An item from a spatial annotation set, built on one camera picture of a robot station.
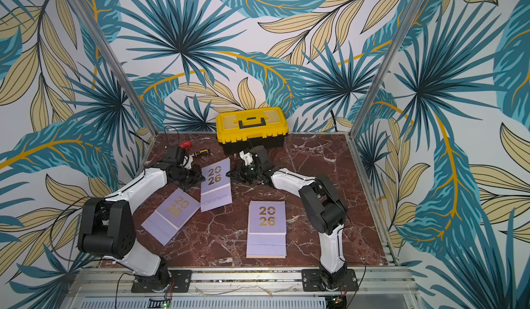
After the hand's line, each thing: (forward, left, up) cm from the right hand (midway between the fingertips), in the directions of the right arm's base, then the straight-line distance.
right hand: (227, 174), depth 87 cm
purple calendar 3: (-21, -16, -10) cm, 28 cm away
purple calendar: (-5, +4, -3) cm, 8 cm away
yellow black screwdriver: (+21, +17, -11) cm, 29 cm away
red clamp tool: (+29, +27, -13) cm, 42 cm away
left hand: (0, +10, -3) cm, 10 cm away
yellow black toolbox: (+22, -4, +3) cm, 23 cm away
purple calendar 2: (-15, +27, -12) cm, 33 cm away
